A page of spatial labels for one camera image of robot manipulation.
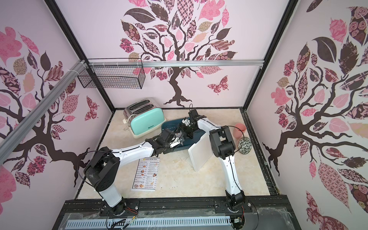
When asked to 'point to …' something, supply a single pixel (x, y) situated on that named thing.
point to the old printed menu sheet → (146, 174)
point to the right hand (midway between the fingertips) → (179, 133)
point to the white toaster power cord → (127, 128)
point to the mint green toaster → (143, 116)
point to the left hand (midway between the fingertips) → (169, 143)
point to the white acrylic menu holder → (200, 151)
